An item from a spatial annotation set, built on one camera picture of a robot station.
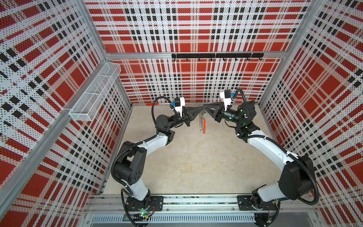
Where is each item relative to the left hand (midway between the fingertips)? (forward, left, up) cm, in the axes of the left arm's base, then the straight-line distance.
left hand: (202, 110), depth 68 cm
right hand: (+1, -1, +2) cm, 2 cm away
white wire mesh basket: (+19, +73, -14) cm, 77 cm away
